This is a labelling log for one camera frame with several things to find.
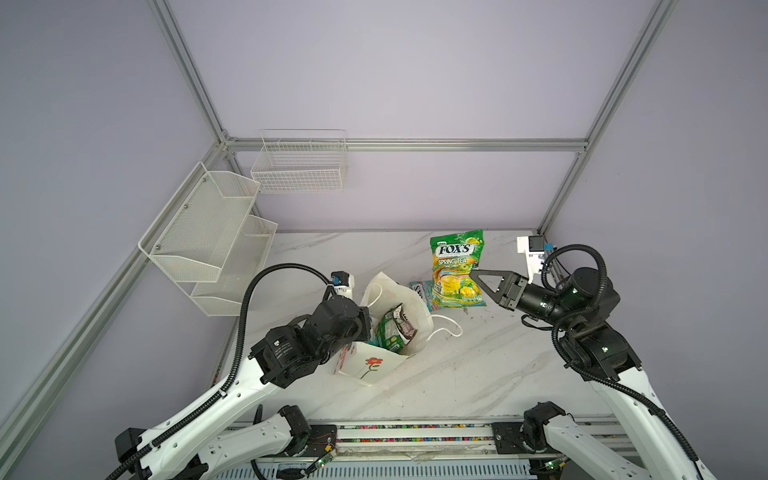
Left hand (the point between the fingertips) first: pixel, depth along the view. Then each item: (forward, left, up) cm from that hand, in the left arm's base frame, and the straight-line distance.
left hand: (364, 313), depth 68 cm
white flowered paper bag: (-9, -2, -8) cm, 12 cm away
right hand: (0, -21, +15) cm, 26 cm away
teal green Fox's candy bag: (+3, -14, +6) cm, 15 cm away
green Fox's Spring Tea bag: (+2, -5, -15) cm, 16 cm away
